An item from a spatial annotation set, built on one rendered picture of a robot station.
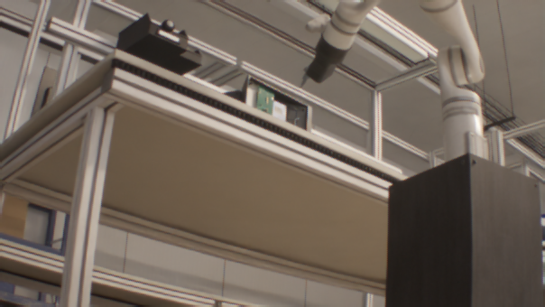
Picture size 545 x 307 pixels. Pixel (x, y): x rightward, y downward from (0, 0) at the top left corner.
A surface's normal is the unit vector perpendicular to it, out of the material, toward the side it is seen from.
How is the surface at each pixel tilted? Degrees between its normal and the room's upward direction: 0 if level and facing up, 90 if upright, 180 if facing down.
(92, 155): 90
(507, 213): 90
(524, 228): 90
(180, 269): 90
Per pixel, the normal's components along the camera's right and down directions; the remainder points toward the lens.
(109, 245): 0.66, -0.24
